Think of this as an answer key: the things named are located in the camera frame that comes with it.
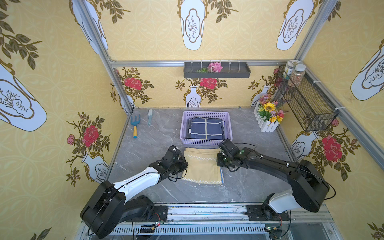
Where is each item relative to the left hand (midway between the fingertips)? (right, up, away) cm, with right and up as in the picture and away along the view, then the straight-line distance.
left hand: (184, 161), depth 87 cm
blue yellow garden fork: (-39, +22, +26) cm, 52 cm away
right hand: (+20, +1, +1) cm, 20 cm away
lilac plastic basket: (+28, +28, +23) cm, 46 cm away
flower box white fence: (+54, +28, +11) cm, 62 cm away
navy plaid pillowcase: (+15, +19, +16) cm, 29 cm away
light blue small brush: (-29, +29, +29) cm, 50 cm away
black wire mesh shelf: (+71, +29, -7) cm, 77 cm away
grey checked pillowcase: (+2, +14, +13) cm, 19 cm away
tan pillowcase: (+11, -2, 0) cm, 11 cm away
